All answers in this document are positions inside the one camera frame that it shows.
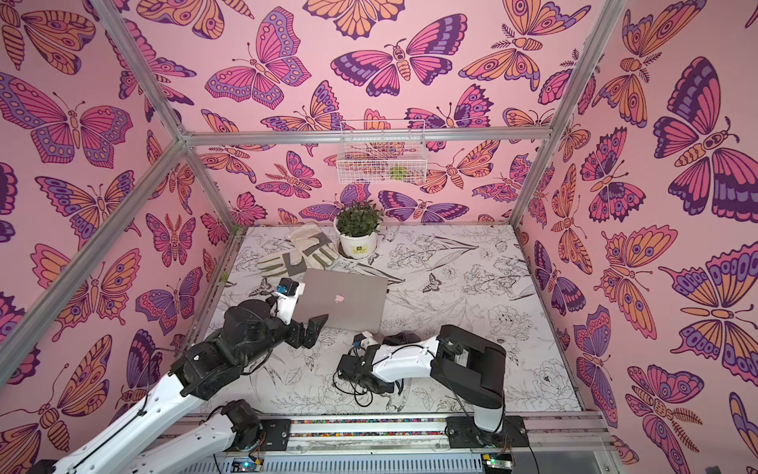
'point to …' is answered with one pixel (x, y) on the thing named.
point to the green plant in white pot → (356, 226)
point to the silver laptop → (351, 301)
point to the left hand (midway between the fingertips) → (314, 306)
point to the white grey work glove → (314, 243)
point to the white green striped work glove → (280, 266)
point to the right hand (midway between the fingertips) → (404, 340)
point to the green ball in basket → (398, 173)
